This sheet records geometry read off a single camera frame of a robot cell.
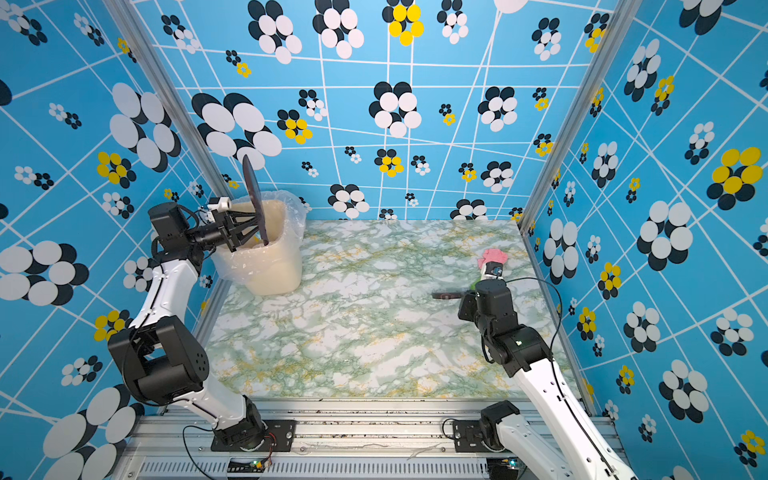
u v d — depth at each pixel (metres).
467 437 0.73
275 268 0.86
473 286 1.02
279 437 0.73
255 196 0.74
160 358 0.49
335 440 0.74
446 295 0.84
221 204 0.75
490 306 0.53
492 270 0.64
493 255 1.08
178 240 0.63
